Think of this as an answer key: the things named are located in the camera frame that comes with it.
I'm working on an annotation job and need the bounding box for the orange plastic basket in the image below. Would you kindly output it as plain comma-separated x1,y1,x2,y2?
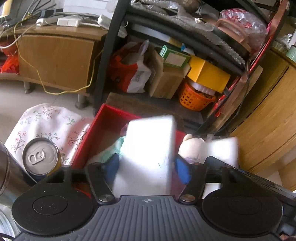
179,82,216,111

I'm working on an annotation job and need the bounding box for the yellow box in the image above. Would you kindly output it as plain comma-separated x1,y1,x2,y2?
187,55,231,93

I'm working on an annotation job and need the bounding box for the white sponge block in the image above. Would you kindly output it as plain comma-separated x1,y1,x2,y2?
204,137,239,169

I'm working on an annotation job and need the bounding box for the blue yellow drink can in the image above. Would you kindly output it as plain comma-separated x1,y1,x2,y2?
22,138,62,182

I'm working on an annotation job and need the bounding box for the black metal shelf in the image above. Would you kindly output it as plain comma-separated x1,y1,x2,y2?
93,0,291,137

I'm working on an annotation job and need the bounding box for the pink knitted hat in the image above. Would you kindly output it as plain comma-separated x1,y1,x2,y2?
120,124,128,137

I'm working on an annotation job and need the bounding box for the wooden tv cabinet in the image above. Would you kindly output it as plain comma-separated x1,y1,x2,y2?
1,23,107,109

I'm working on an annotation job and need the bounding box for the white foam block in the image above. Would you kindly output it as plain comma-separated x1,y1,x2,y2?
112,115,176,198

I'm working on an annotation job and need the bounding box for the green white box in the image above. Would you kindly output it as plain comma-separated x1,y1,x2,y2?
159,45,191,69

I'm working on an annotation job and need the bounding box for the brown cardboard box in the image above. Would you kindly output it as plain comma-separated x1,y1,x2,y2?
147,50,190,99

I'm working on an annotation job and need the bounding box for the floral tablecloth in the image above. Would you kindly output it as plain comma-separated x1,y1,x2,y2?
4,103,93,167

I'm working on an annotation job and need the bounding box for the cream bear plush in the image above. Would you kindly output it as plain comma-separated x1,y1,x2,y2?
178,133,207,164

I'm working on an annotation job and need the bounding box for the red storage box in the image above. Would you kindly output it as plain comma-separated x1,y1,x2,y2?
72,104,185,202

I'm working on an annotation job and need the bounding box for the white power strip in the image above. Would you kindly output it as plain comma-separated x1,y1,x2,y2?
36,16,82,27

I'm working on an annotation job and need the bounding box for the stainless steel thermos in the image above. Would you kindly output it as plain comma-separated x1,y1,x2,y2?
0,143,36,207

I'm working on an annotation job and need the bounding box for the red white plastic bag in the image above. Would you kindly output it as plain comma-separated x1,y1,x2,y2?
106,40,152,93

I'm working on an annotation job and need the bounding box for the green white knitted cloth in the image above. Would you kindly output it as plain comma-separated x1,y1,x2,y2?
86,137,125,165

